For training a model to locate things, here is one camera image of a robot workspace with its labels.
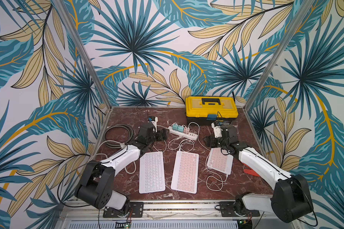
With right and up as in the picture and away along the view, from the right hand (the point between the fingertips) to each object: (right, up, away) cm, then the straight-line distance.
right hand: (208, 137), depth 87 cm
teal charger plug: (-18, +5, +13) cm, 23 cm away
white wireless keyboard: (-34, -22, -2) cm, 41 cm away
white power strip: (-11, 0, +14) cm, 17 cm away
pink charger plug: (-13, +4, +8) cm, 16 cm away
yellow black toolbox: (0, +17, +13) cm, 21 cm away
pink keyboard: (-14, -22, -1) cm, 26 cm away
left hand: (-27, +4, 0) cm, 27 cm away
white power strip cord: (-60, -3, +8) cm, 61 cm away
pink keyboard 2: (+9, -15, +6) cm, 18 cm away
